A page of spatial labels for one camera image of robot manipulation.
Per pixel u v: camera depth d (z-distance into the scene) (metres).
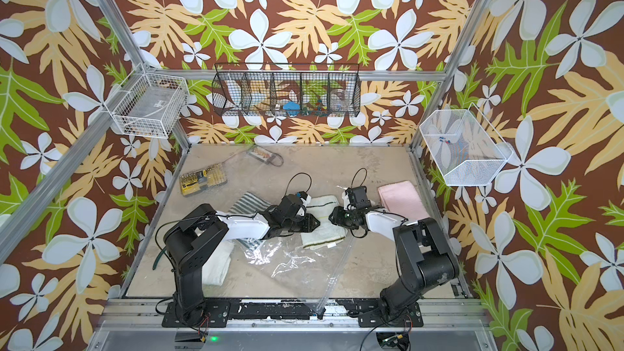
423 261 0.46
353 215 0.81
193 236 0.53
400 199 0.98
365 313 0.73
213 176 1.04
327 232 0.89
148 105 0.85
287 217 0.74
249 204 0.96
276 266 0.82
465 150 0.80
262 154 1.15
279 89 0.97
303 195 0.87
